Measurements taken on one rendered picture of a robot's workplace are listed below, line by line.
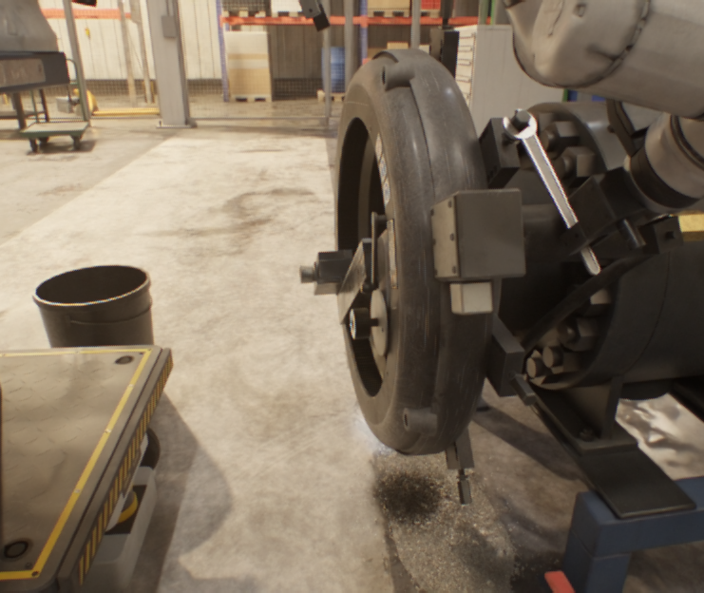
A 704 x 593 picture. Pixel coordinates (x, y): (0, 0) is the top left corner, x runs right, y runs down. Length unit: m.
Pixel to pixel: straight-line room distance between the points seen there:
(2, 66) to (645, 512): 1.26
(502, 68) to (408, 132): 4.08
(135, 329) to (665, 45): 1.52
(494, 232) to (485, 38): 4.21
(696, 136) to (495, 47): 4.39
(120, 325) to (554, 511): 1.21
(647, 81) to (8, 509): 1.01
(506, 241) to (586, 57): 0.31
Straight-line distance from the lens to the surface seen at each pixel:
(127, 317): 1.71
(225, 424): 1.71
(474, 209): 0.69
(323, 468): 1.53
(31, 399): 1.37
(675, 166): 0.55
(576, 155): 1.05
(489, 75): 4.89
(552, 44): 0.45
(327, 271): 1.24
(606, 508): 1.15
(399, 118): 0.87
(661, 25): 0.44
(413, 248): 0.79
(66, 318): 1.69
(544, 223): 0.74
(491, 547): 1.37
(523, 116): 0.77
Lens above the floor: 0.98
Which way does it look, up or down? 23 degrees down
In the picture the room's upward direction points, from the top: straight up
